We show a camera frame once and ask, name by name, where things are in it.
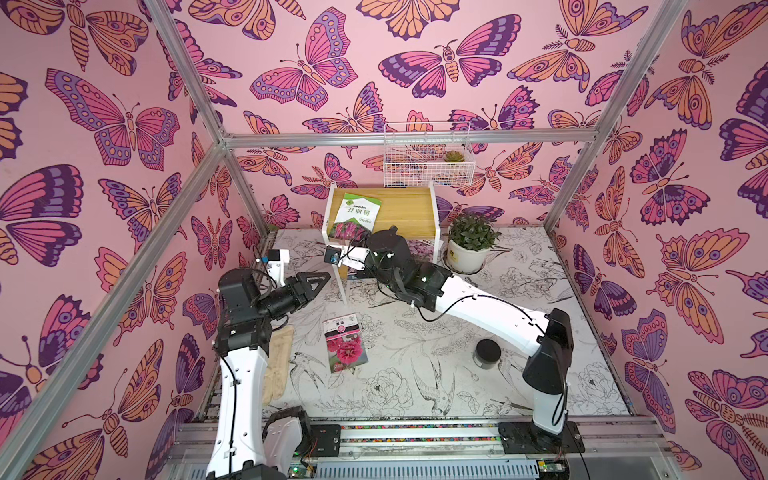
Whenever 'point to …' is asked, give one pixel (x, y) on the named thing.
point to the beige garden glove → (280, 352)
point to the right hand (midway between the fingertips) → (361, 231)
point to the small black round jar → (486, 354)
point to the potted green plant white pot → (471, 238)
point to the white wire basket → (428, 154)
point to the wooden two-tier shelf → (411, 211)
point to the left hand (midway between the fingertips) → (329, 278)
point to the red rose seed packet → (345, 342)
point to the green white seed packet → (356, 216)
